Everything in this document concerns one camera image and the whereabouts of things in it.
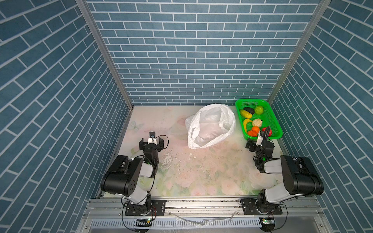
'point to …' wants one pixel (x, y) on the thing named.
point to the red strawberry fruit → (270, 132)
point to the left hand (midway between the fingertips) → (151, 137)
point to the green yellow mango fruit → (245, 114)
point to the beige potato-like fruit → (257, 122)
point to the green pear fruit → (259, 109)
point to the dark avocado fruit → (249, 109)
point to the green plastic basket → (268, 118)
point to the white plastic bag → (214, 123)
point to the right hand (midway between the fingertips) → (256, 137)
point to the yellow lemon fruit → (245, 122)
